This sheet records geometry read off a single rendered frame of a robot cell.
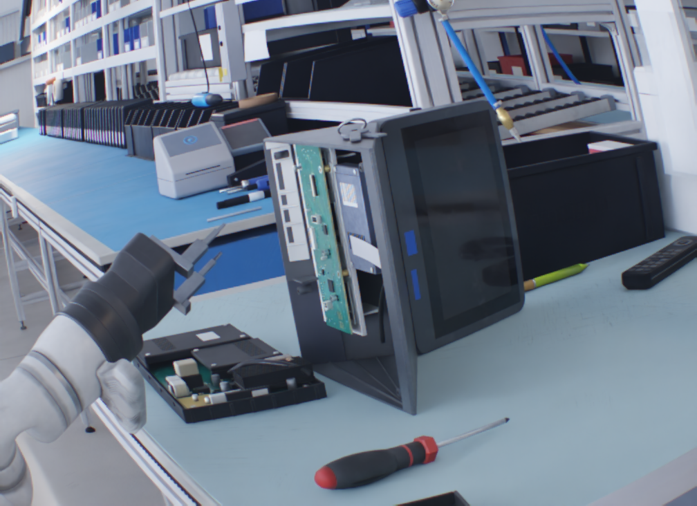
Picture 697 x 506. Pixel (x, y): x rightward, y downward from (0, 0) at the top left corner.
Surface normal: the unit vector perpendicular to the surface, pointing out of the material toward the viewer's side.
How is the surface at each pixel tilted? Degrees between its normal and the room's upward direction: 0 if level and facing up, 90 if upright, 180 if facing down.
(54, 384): 70
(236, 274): 90
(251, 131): 32
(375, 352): 90
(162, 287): 126
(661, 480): 9
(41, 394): 65
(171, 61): 90
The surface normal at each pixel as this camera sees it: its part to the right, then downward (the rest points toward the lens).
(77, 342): 0.34, -0.47
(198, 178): 0.34, 0.10
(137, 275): -0.07, -0.38
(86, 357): 0.58, -0.22
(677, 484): 0.04, -0.80
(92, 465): -0.17, -0.97
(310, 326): -0.18, 0.20
